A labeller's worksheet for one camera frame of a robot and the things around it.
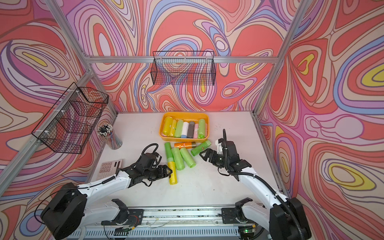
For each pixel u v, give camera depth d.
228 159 0.63
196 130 1.03
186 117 1.12
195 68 0.95
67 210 0.41
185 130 1.04
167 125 1.02
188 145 0.97
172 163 0.89
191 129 1.05
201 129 0.99
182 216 0.75
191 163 0.90
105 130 0.90
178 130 1.05
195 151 0.93
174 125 1.06
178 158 0.91
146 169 0.68
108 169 0.88
